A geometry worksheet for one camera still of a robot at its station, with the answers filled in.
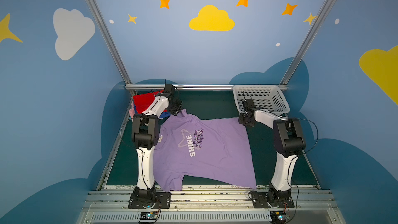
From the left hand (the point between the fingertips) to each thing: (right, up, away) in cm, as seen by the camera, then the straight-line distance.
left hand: (185, 107), depth 102 cm
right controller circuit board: (+46, -52, -31) cm, 76 cm away
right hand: (+40, -9, +1) cm, 41 cm away
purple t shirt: (+20, -26, -10) cm, 34 cm away
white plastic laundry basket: (+64, +7, +17) cm, 66 cm away
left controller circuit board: (-14, -51, -31) cm, 61 cm away
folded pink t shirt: (-38, -3, +3) cm, 38 cm away
